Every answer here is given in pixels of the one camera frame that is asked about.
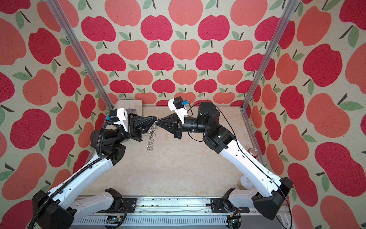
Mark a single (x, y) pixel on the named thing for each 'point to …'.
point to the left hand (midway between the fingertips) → (155, 125)
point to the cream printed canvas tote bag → (136, 104)
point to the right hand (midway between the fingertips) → (158, 126)
